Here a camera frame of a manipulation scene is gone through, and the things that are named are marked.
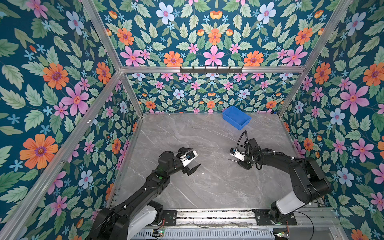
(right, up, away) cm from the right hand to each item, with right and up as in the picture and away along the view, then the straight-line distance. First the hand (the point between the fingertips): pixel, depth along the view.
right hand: (241, 158), depth 95 cm
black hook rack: (-20, +56, -2) cm, 60 cm away
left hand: (-28, +7, -17) cm, 34 cm away
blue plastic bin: (+1, +28, +19) cm, 34 cm away
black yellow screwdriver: (-5, -1, -1) cm, 5 cm away
